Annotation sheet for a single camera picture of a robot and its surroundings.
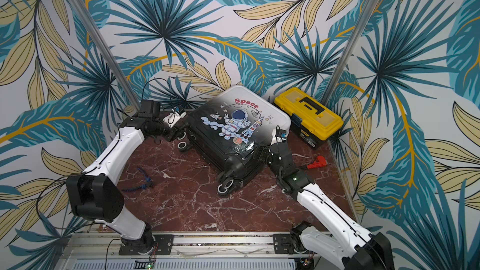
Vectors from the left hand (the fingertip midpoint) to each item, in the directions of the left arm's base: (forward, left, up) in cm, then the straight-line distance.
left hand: (177, 131), depth 85 cm
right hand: (-8, -37, +3) cm, 38 cm away
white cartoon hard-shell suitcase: (-1, -25, +3) cm, 25 cm away
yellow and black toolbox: (+10, -64, -2) cm, 65 cm away
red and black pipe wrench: (-3, -71, -18) cm, 73 cm away
